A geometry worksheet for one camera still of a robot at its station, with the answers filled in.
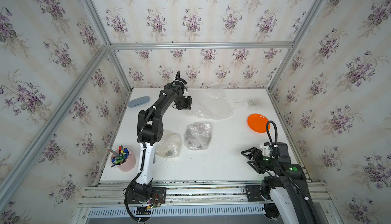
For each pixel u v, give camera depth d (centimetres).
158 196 72
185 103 88
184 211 76
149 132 59
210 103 112
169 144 84
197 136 91
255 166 70
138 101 110
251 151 71
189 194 75
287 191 53
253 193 73
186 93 93
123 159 75
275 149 60
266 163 65
